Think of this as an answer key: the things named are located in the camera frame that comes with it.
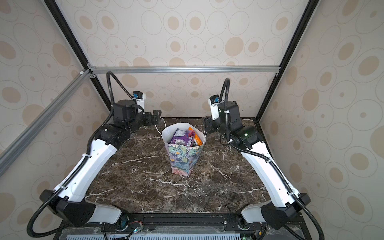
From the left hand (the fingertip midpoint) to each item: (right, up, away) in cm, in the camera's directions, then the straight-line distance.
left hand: (154, 107), depth 69 cm
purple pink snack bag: (+13, -14, +10) cm, 22 cm away
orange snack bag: (+20, -16, +12) cm, 29 cm away
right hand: (+25, -4, -1) cm, 26 cm away
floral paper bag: (+12, -25, +8) cm, 29 cm away
